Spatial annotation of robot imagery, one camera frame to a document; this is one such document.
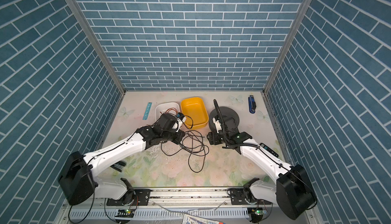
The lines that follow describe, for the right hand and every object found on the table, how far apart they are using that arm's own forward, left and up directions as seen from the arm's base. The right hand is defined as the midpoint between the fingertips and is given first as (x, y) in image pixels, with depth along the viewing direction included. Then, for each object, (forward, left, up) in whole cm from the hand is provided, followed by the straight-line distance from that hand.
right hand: (211, 133), depth 84 cm
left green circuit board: (-39, +39, -14) cm, 57 cm away
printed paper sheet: (-38, +8, -10) cm, 41 cm away
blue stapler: (+31, -28, -8) cm, 42 cm away
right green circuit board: (-33, -25, -13) cm, 43 cm away
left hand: (-3, +14, +2) cm, 14 cm away
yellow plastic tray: (+25, +13, -12) cm, 30 cm away
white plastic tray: (+24, +35, -8) cm, 43 cm away
